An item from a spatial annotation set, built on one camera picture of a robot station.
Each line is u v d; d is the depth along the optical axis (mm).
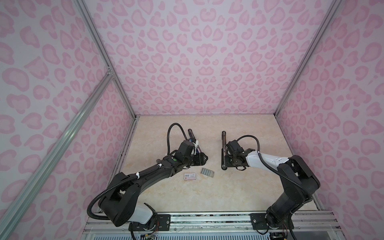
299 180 463
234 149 740
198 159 734
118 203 420
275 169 477
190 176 881
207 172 902
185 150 655
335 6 691
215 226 726
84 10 695
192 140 781
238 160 682
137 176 464
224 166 923
